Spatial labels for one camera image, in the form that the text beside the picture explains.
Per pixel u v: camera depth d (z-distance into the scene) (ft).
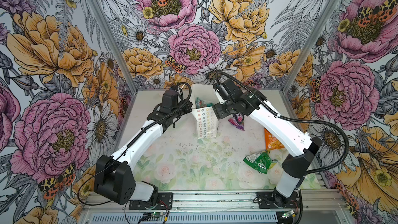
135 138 1.59
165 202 2.40
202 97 3.20
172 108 2.03
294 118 3.67
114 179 1.33
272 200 2.21
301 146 1.44
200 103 3.17
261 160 2.73
